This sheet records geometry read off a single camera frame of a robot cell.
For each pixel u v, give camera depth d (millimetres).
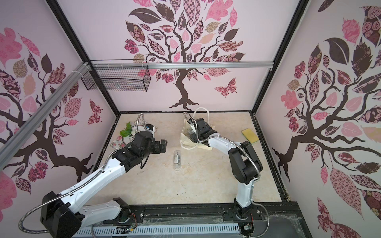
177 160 918
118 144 1006
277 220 719
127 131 1051
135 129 1088
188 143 921
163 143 713
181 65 923
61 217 369
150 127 684
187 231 697
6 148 497
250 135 1067
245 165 493
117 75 949
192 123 832
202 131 736
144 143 589
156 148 697
